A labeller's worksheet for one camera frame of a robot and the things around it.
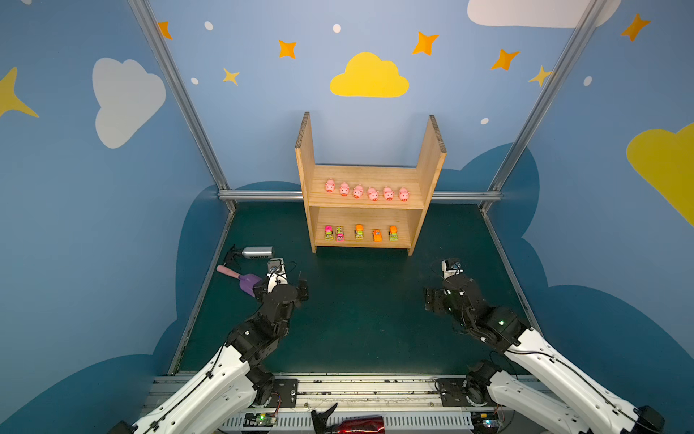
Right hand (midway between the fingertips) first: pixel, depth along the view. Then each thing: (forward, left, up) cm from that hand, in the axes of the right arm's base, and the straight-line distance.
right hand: (442, 285), depth 78 cm
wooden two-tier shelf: (+21, +23, +10) cm, 33 cm away
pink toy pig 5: (+25, +16, +13) cm, 32 cm away
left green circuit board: (-34, +49, -16) cm, 62 cm away
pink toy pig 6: (+24, +11, +13) cm, 30 cm away
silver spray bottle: (+18, +67, -14) cm, 70 cm away
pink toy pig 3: (+25, +26, +14) cm, 38 cm away
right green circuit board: (-31, -11, -17) cm, 37 cm away
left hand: (-1, +45, +2) cm, 45 cm away
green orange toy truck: (+25, +25, -8) cm, 37 cm away
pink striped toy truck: (+24, +32, -8) cm, 41 cm away
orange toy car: (+25, +18, -9) cm, 32 cm away
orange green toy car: (+26, +12, -8) cm, 30 cm away
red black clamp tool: (-34, +19, -12) cm, 41 cm away
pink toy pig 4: (+24, +21, +13) cm, 34 cm away
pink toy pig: (+27, +35, +14) cm, 46 cm away
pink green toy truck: (+24, +37, -8) cm, 45 cm away
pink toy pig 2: (+26, +31, +13) cm, 42 cm away
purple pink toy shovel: (+5, +64, -13) cm, 65 cm away
